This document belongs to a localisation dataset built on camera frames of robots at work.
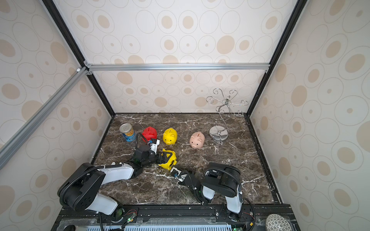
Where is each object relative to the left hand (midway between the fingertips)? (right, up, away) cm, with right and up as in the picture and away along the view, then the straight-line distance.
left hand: (171, 153), depth 87 cm
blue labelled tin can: (-30, +13, +9) cm, 34 cm away
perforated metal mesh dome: (+54, -31, -17) cm, 64 cm away
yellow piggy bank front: (+2, -2, -2) cm, 3 cm away
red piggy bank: (-16, +12, +8) cm, 22 cm away
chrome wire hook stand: (+34, +12, +18) cm, 40 cm away
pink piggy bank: (+16, +8, +6) cm, 19 cm away
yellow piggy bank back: (-2, +10, +7) cm, 13 cm away
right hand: (+9, -8, +1) cm, 11 cm away
